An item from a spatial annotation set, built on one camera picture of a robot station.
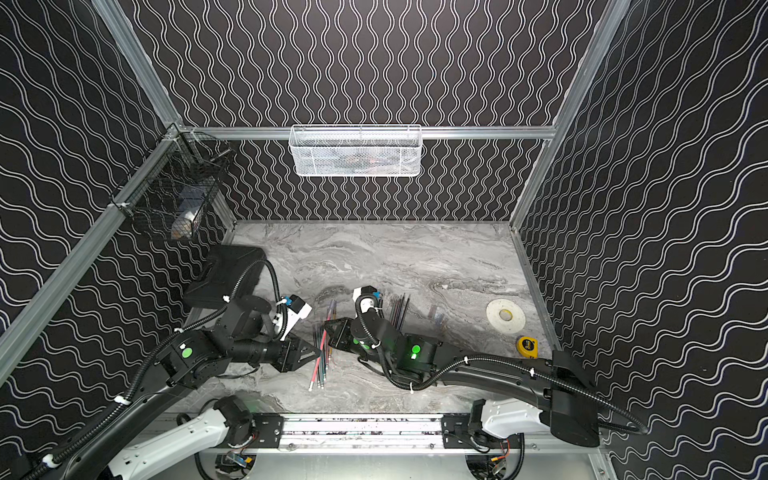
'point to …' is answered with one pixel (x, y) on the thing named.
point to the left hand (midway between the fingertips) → (315, 348)
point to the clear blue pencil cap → (438, 318)
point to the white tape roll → (505, 316)
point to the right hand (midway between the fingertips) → (322, 325)
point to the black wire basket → (172, 186)
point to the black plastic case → (231, 272)
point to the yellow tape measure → (528, 347)
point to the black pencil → (404, 312)
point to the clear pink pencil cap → (431, 312)
